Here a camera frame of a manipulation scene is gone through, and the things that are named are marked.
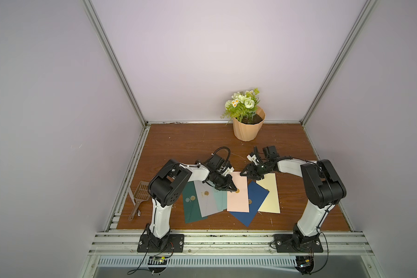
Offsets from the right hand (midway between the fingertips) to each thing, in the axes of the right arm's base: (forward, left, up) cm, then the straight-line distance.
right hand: (243, 170), depth 93 cm
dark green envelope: (-20, +26, -3) cm, 33 cm away
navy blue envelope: (-13, -6, -3) cm, 15 cm away
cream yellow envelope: (-16, -13, -5) cm, 21 cm away
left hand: (-11, +3, -2) cm, 11 cm away
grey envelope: (-15, +19, -2) cm, 25 cm away
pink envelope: (-16, +3, -4) cm, 16 cm away
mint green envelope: (-15, +12, -2) cm, 20 cm away
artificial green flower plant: (+24, +1, +25) cm, 35 cm away
